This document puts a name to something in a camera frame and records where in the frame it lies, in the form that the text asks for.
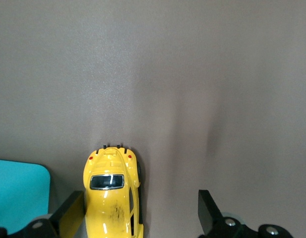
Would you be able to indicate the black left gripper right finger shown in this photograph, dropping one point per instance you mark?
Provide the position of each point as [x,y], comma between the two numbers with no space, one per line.
[209,218]

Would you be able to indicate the brown table mat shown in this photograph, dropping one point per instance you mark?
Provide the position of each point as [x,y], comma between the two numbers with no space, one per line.
[152,74]

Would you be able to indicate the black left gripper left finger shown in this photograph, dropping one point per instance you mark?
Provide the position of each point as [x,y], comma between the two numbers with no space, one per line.
[66,215]

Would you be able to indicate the yellow beetle toy car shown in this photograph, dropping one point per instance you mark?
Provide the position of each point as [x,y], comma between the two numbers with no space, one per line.
[108,198]

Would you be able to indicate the teal plastic bin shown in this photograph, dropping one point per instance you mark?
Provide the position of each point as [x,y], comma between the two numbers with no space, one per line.
[18,188]

